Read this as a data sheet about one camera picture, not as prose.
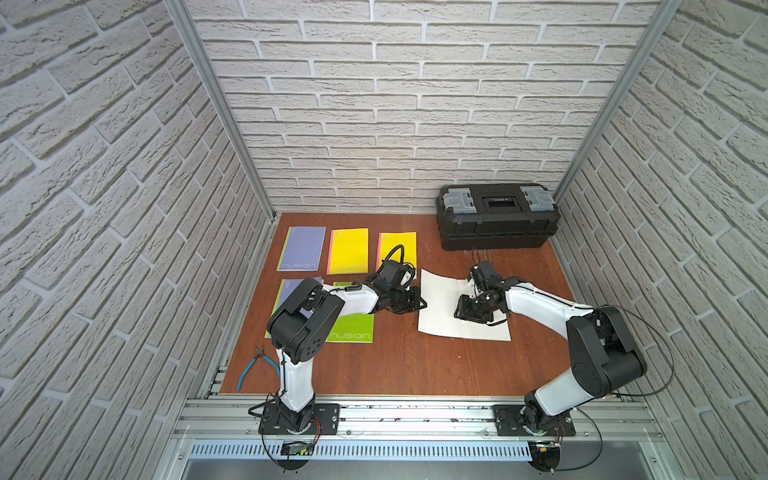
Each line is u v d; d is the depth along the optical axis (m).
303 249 1.08
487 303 0.70
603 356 0.45
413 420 0.76
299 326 0.50
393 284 0.76
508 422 0.74
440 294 0.94
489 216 0.97
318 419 0.73
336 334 0.87
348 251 1.07
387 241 1.11
